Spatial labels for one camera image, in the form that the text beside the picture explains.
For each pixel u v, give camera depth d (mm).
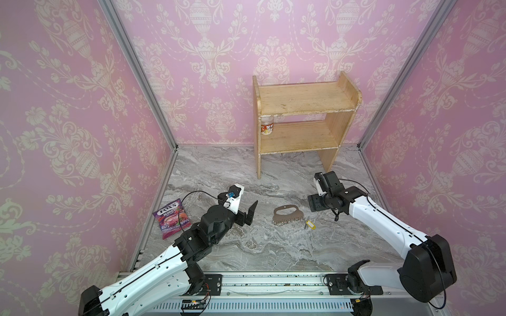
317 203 760
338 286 729
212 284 746
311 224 897
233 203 614
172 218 895
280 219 916
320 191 696
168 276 480
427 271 402
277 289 744
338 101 785
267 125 923
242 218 632
